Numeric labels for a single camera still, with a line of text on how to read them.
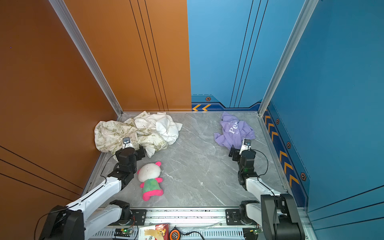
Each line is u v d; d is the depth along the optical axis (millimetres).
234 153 799
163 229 669
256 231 697
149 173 816
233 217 724
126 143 713
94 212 484
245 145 752
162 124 998
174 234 668
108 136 961
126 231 708
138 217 740
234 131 994
